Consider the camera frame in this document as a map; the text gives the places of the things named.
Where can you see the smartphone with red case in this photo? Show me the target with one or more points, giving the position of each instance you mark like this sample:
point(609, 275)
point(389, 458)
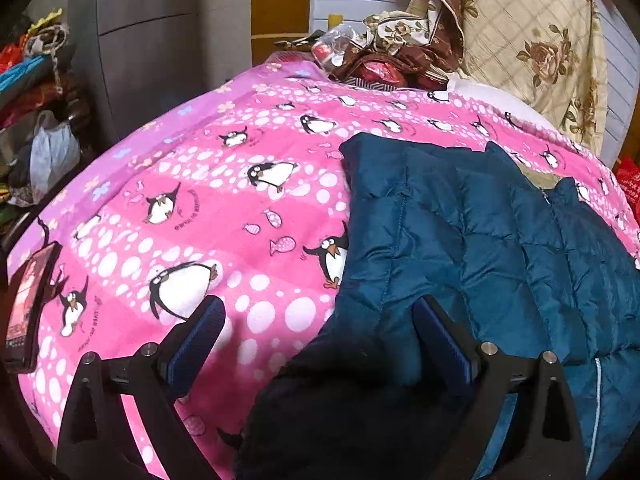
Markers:
point(28, 296)

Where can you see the white plastic bag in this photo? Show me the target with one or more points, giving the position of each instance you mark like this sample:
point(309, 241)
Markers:
point(53, 153)

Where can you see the red shopping bag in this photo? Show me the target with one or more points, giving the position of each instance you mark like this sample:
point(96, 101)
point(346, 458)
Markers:
point(627, 173)

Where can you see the grey refrigerator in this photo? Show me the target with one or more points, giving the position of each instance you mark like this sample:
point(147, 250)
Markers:
point(140, 58)

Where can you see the white pillow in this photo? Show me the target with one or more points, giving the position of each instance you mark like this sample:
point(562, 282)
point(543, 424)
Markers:
point(511, 108)

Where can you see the brown floral cloth pile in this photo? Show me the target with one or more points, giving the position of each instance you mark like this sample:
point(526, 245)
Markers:
point(396, 50)

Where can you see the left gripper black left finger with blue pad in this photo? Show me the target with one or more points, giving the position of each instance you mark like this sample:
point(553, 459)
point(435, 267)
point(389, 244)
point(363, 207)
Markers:
point(95, 439)

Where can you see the dark blue puffer jacket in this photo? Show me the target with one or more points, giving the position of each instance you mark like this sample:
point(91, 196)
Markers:
point(526, 269)

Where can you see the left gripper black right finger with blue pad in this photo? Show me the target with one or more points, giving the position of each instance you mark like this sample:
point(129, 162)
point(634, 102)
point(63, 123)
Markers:
point(543, 440)

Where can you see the pink penguin blanket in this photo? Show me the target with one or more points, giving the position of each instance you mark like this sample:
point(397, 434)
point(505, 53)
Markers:
point(242, 194)

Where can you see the cream floral quilt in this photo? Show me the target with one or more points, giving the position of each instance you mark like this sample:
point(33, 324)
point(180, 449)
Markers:
point(550, 54)

